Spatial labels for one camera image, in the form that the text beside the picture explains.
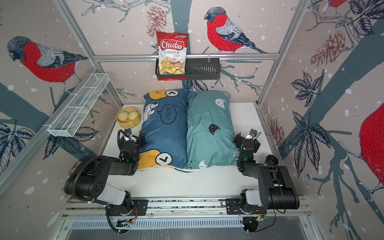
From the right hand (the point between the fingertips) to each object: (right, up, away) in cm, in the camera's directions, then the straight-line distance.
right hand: (246, 134), depth 90 cm
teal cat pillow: (-23, -2, -7) cm, 24 cm away
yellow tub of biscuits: (-81, +10, +17) cm, 83 cm away
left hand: (-70, +2, 0) cm, 70 cm away
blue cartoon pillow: (-51, +8, +2) cm, 52 cm away
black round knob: (+9, -12, -13) cm, 20 cm away
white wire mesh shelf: (-94, +17, -12) cm, 97 cm away
